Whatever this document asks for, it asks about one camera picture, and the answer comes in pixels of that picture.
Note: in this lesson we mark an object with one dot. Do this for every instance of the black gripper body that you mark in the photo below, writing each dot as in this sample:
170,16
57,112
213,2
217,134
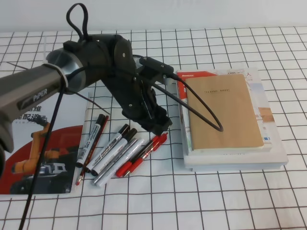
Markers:
138,101

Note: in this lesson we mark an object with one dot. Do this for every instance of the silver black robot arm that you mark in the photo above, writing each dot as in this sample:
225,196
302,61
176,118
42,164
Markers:
108,58

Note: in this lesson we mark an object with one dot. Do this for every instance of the black mesh pen holder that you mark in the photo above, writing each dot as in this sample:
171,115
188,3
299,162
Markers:
137,61

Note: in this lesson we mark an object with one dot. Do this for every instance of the silver grey pen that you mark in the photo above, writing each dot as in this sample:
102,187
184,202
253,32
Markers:
113,161

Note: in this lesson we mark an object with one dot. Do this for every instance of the red gel pen on table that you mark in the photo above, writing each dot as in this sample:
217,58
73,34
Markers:
150,147

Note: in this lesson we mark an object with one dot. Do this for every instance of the white clear pen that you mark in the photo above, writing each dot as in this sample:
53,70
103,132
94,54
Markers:
123,159

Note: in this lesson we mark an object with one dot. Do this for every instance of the black white marker middle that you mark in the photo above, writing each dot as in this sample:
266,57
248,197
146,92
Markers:
98,156

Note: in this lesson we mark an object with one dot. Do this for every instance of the black white marker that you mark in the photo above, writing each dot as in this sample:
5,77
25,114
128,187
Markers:
98,156
113,152

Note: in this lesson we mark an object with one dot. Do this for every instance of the black white marker right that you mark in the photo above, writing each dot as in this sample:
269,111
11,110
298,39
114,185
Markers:
113,152

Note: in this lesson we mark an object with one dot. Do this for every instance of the black marker far left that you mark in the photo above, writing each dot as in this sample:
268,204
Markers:
86,149

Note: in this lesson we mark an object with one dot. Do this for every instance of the red black pencil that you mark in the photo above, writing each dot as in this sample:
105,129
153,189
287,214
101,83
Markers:
78,180

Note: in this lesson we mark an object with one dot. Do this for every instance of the red white book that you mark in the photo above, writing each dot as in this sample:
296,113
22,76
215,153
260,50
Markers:
181,88

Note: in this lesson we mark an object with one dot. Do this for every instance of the tan kraft notebook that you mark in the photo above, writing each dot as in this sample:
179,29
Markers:
229,99

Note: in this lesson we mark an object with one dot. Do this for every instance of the robot brochure poster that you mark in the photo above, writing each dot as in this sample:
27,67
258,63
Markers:
58,160

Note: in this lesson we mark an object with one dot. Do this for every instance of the large white book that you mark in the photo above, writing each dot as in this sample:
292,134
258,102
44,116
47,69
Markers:
255,89

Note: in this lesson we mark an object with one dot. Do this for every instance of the white base book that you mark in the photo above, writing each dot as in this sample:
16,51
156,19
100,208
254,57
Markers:
271,156

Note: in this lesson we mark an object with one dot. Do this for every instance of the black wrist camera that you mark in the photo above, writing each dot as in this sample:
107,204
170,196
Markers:
155,70

